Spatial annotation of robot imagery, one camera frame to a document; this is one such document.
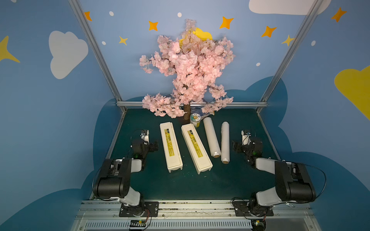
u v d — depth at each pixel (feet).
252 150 2.41
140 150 2.39
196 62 2.17
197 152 2.85
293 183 1.49
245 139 2.69
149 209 2.44
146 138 2.75
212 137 3.21
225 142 3.22
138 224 2.40
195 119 3.44
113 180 1.49
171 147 2.91
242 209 2.43
